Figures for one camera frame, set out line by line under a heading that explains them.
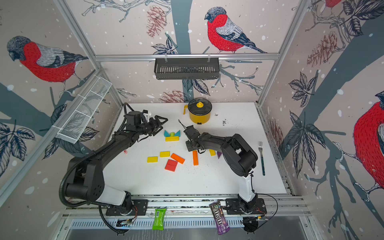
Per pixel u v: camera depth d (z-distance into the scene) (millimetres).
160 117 811
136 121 697
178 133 1031
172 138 997
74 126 798
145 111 832
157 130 839
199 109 1070
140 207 741
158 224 684
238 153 543
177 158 908
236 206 733
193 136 751
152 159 901
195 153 920
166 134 1007
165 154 930
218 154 901
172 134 1009
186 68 1056
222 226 679
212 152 928
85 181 433
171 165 876
